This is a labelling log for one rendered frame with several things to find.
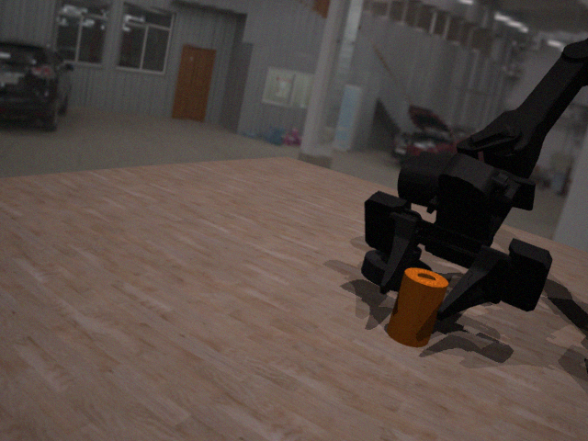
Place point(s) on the orange cylinder with d-shaped hole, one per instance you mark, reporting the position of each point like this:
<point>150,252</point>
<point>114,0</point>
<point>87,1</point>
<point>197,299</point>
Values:
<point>419,298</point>

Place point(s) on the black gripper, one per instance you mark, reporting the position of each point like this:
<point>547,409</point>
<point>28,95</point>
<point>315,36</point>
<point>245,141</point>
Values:
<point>392,227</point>

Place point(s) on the black round pedestal with shaft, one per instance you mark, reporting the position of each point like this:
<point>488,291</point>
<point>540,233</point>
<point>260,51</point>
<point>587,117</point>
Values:
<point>375,263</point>

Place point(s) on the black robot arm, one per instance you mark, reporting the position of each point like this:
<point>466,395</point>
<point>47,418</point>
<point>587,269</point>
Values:
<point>510,145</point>

